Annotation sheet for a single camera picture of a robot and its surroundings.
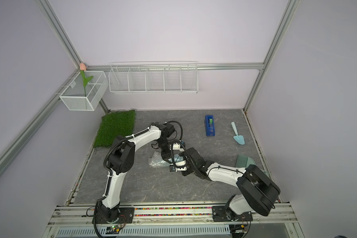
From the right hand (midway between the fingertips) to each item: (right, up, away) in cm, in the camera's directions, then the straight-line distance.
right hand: (181, 156), depth 88 cm
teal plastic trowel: (+41, +9, +15) cm, 44 cm away
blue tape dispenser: (+20, +18, +16) cm, 31 cm away
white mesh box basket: (-55, +33, -11) cm, 65 cm away
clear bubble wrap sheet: (-15, -3, -1) cm, 15 cm away
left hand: (-7, -2, +2) cm, 7 cm away
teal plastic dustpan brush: (+39, -4, +3) cm, 39 cm away
